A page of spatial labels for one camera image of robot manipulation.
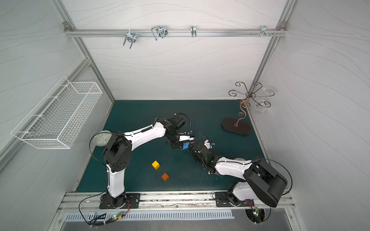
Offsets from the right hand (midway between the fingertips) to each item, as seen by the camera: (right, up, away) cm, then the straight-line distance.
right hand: (189, 147), depth 87 cm
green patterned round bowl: (-59, +4, +8) cm, 60 cm away
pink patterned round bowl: (+30, -6, -4) cm, 30 cm away
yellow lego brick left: (-20, -9, -4) cm, 22 cm away
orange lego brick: (-14, -15, -7) cm, 22 cm away
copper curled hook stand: (+49, +29, +36) cm, 68 cm away
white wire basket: (-64, +17, -18) cm, 69 cm away
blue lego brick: (-2, +1, -1) cm, 2 cm away
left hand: (-5, +1, +1) cm, 5 cm away
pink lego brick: (+2, +4, -5) cm, 7 cm away
